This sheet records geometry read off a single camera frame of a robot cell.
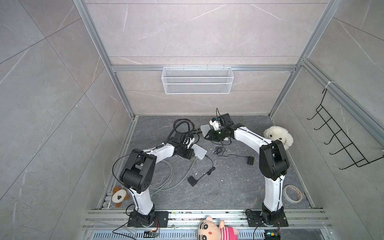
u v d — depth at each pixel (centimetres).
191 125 114
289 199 78
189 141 84
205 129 108
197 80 101
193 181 85
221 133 82
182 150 82
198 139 104
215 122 89
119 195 78
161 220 73
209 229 65
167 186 84
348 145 62
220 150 98
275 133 85
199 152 95
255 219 73
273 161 53
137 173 48
